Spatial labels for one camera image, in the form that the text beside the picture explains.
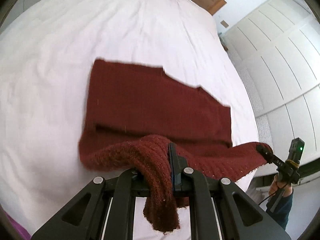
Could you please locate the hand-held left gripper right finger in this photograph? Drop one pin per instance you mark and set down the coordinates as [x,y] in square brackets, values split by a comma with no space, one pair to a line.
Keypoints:
[176,170]

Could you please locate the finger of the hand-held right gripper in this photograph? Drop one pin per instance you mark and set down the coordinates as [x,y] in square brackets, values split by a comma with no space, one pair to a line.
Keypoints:
[266,152]

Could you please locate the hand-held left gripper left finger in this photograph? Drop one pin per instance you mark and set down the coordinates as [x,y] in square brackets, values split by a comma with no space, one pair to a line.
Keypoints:
[125,182]

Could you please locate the dark red knitted sweater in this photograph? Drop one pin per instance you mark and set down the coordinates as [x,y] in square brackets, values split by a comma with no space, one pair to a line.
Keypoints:
[150,105]

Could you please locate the person's right forearm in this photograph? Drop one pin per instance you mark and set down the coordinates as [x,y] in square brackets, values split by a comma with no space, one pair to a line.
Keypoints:
[282,210]

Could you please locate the person's right hand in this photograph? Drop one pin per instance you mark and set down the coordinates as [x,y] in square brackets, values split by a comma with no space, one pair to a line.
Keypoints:
[273,187]

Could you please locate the white wardrobe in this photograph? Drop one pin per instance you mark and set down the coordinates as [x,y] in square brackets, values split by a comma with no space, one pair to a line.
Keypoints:
[275,67]

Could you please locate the pink container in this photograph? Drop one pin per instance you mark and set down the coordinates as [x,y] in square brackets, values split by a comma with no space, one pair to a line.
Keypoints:
[17,227]

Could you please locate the bed with white sheet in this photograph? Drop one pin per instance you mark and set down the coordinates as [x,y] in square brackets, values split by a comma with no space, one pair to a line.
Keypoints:
[75,42]

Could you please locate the wall switch plate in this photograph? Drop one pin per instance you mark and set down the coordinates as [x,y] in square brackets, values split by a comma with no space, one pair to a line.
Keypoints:
[225,23]

